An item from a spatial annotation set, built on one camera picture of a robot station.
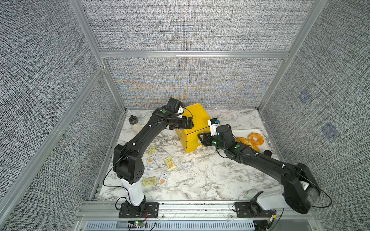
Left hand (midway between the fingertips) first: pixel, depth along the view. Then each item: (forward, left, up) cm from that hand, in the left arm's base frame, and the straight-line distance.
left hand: (189, 124), depth 83 cm
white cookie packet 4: (-16, +2, -20) cm, 26 cm away
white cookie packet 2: (-19, +25, -20) cm, 37 cm away
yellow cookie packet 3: (-25, +24, -20) cm, 40 cm away
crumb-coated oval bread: (0, -35, -18) cm, 39 cm away
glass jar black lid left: (+13, +38, -11) cm, 41 cm away
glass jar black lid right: (-14, -45, -11) cm, 49 cm away
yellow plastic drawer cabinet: (-7, +1, -4) cm, 8 cm away
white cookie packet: (-12, +24, -20) cm, 33 cm away
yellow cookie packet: (-4, +24, -20) cm, 32 cm away
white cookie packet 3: (-24, +16, -20) cm, 35 cm away
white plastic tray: (-5, -52, -21) cm, 56 cm away
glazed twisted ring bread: (0, -46, -20) cm, 50 cm away
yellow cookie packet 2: (-15, +13, -21) cm, 28 cm away
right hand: (-4, -6, -1) cm, 7 cm away
